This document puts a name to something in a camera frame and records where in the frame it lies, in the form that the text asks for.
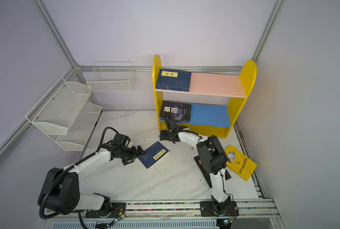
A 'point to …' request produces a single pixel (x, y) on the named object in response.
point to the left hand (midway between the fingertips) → (139, 157)
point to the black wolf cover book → (180, 111)
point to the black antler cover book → (206, 174)
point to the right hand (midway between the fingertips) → (163, 137)
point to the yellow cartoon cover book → (239, 163)
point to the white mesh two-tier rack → (64, 114)
